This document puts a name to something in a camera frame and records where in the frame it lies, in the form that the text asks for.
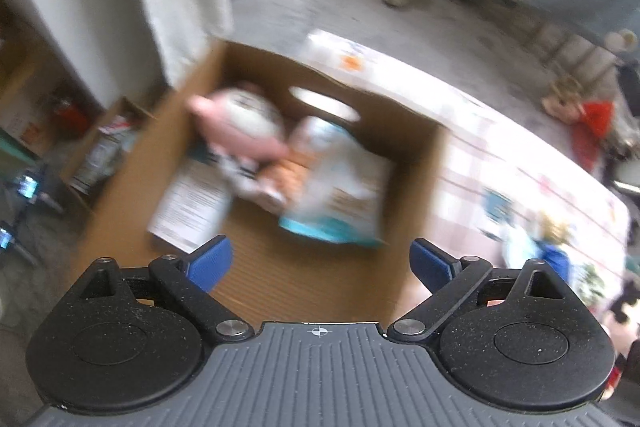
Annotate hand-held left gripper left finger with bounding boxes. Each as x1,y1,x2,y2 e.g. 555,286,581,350
80,235,253,348

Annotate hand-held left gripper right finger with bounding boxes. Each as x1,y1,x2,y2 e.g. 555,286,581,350
386,239,566,343

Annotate brown cardboard box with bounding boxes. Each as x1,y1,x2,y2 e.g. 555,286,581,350
75,39,451,338

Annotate orange striped cloth pack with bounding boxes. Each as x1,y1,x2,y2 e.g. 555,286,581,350
265,154,308,205

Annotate white packet with teal edge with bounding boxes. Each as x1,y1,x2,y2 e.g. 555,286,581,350
277,116,396,250

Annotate pink round plush toy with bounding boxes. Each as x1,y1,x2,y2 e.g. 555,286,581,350
187,82,291,160

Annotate gold snack packet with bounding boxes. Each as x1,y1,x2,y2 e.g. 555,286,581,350
537,214,573,244

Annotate phone on tripod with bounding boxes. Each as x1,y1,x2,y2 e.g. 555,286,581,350
12,172,43,202

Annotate black-haired plush doll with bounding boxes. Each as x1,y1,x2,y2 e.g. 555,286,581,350
597,269,640,358

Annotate brown slippers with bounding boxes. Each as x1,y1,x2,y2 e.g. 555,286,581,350
541,76,587,118

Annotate small red bag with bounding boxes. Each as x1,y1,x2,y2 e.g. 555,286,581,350
572,101,617,170

